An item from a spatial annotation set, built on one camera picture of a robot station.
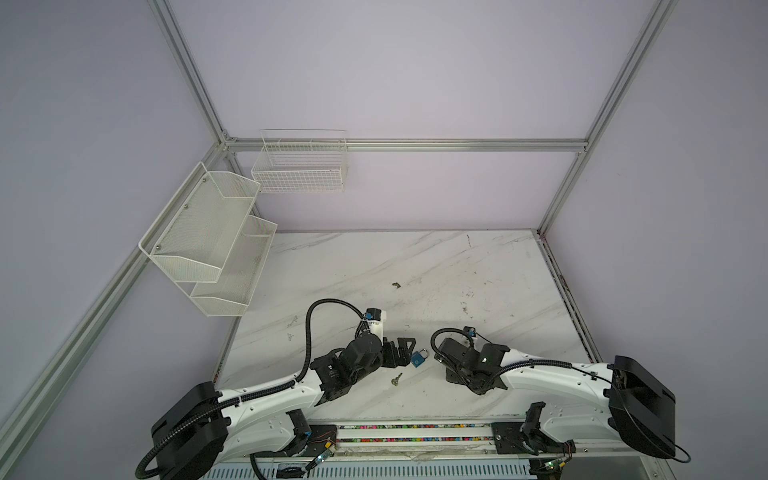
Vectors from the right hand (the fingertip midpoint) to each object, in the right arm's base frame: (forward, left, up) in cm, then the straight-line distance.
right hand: (450, 373), depth 83 cm
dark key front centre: (-2, +16, -2) cm, 16 cm away
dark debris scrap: (+31, +16, -1) cm, 35 cm away
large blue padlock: (+4, +9, 0) cm, 10 cm away
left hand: (+5, +14, +10) cm, 17 cm away
